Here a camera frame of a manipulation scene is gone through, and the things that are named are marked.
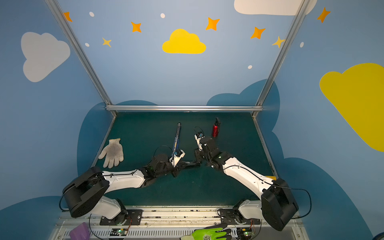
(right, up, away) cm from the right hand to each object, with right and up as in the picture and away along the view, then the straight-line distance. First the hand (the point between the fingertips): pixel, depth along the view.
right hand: (197, 148), depth 84 cm
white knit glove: (-56, -5, +14) cm, 58 cm away
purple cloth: (-56, -38, -14) cm, 70 cm away
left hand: (-6, -9, -1) cm, 10 cm away
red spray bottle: (+13, +12, +17) cm, 24 cm away
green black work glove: (+7, -39, -14) cm, 42 cm away
